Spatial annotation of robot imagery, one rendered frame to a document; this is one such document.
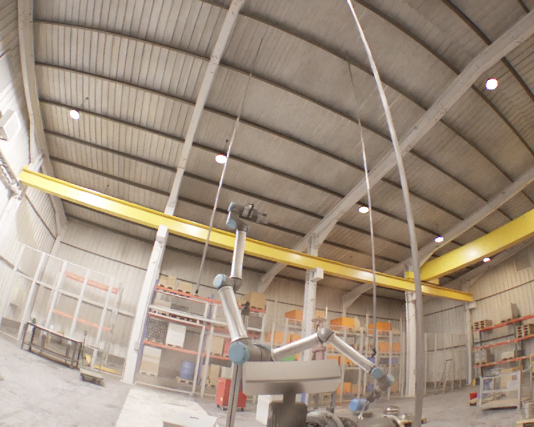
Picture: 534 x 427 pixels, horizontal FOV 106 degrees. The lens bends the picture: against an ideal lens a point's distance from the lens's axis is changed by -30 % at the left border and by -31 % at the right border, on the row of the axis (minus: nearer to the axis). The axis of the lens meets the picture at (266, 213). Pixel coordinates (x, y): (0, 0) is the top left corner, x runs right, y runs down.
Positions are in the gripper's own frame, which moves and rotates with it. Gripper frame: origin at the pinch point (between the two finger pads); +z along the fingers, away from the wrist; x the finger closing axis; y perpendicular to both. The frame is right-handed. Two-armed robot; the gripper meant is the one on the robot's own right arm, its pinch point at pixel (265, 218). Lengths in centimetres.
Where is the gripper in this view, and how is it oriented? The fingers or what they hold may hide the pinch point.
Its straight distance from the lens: 260.2
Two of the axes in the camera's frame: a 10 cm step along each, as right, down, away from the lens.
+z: 9.1, 3.2, 2.5
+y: -4.0, 8.2, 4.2
